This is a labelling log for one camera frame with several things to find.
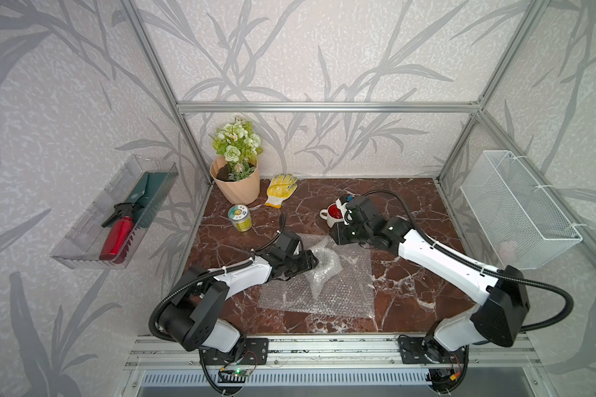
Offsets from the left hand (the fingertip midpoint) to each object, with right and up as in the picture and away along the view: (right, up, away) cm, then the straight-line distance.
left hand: (314, 264), depth 88 cm
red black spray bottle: (-48, +15, -29) cm, 58 cm away
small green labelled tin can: (-29, +16, +9) cm, 35 cm away
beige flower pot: (-31, +27, +15) cm, 43 cm away
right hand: (+5, +13, -8) cm, 16 cm away
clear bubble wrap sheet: (+9, -6, -1) cm, 11 cm away
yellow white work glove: (-16, +29, +28) cm, 43 cm away
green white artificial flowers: (-30, +45, +8) cm, 54 cm away
